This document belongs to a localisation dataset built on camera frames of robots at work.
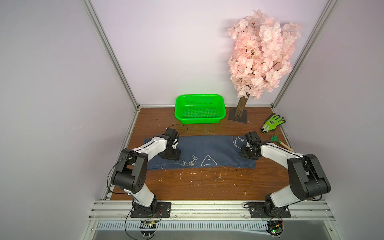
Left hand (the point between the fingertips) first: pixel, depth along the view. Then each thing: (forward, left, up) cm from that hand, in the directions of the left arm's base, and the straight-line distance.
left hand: (176, 156), depth 92 cm
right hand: (+4, -45, +1) cm, 45 cm away
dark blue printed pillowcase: (+2, -18, +1) cm, 19 cm away
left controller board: (-36, +11, -5) cm, 38 cm away
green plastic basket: (+41, -15, +1) cm, 44 cm away
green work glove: (+28, -70, +1) cm, 75 cm away
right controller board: (-35, -51, -2) cm, 62 cm away
